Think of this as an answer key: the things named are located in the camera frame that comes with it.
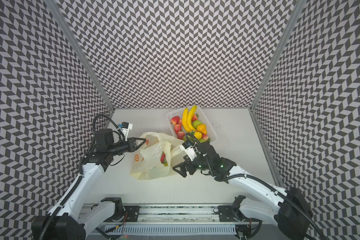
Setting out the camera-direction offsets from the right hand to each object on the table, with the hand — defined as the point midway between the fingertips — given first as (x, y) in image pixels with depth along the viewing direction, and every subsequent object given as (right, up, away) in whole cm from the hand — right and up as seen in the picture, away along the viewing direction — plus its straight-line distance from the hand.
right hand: (180, 168), depth 73 cm
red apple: (-4, +24, +31) cm, 40 cm away
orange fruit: (+13, +19, +25) cm, 34 cm away
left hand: (-18, +13, +3) cm, 22 cm away
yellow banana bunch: (+4, +25, +29) cm, 38 cm away
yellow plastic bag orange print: (-11, +6, -6) cm, 14 cm away
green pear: (-7, +3, -2) cm, 8 cm away
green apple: (+9, +22, +29) cm, 38 cm away
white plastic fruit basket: (+14, +26, +31) cm, 43 cm away
